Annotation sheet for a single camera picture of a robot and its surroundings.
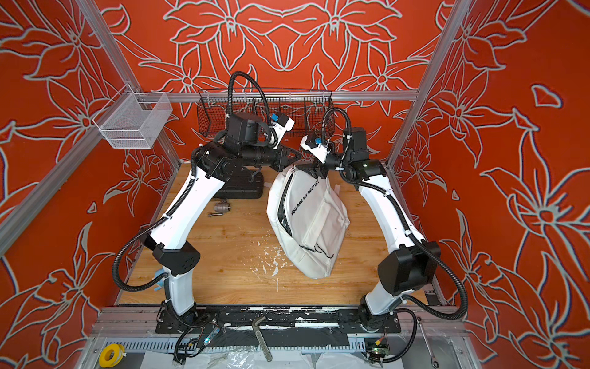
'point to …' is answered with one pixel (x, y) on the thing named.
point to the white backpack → (309, 221)
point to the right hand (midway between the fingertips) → (304, 151)
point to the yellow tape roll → (111, 355)
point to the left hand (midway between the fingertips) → (300, 151)
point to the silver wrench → (435, 363)
